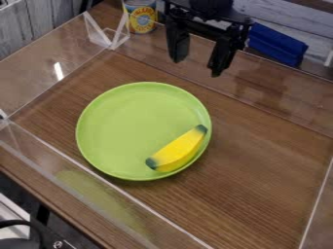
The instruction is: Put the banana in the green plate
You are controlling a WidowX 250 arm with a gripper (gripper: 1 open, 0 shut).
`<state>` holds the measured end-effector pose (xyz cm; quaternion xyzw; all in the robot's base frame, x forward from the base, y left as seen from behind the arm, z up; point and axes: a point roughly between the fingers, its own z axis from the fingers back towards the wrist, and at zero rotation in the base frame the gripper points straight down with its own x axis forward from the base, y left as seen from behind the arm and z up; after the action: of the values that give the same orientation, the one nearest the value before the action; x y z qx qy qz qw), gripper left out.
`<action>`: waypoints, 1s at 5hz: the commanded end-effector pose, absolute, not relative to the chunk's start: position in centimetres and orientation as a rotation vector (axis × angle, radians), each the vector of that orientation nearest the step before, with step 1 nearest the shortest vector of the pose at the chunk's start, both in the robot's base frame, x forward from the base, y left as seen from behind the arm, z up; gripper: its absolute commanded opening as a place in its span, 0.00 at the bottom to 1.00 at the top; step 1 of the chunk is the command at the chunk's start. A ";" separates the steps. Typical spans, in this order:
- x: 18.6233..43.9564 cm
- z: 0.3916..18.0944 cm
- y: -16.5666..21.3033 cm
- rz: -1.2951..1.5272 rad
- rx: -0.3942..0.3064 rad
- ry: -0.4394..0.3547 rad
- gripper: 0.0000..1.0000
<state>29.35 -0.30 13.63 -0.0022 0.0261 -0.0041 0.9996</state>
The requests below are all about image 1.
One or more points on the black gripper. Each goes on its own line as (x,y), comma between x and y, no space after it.
(209,18)

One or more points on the green round plate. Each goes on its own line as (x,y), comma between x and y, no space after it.
(130,121)

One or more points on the yellow toy banana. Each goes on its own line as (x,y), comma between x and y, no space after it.
(178,152)

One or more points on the yellow blue labelled can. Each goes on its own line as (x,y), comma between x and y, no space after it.
(142,15)

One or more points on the clear acrylic corner bracket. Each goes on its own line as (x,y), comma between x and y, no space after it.
(107,37)

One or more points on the clear acrylic enclosure wall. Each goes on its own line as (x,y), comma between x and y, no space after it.
(258,191)

